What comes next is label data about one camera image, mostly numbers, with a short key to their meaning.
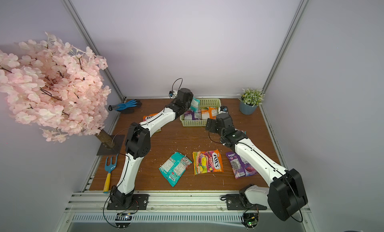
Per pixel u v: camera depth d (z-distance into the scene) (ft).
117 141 3.16
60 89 1.84
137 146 1.89
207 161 2.79
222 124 2.00
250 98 3.25
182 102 2.48
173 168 2.72
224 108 2.33
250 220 2.28
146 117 3.50
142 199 2.44
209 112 3.51
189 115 3.48
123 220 2.37
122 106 3.74
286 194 1.29
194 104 3.18
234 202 2.38
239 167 2.70
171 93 2.88
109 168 2.76
